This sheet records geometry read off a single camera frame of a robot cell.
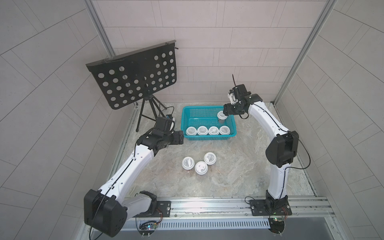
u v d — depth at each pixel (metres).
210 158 0.86
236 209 0.72
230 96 0.81
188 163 0.80
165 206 0.72
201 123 1.07
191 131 0.92
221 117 0.99
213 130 0.93
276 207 0.62
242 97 0.69
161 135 0.58
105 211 0.36
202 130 0.92
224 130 0.93
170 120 0.61
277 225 0.68
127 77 0.66
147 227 0.64
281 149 0.51
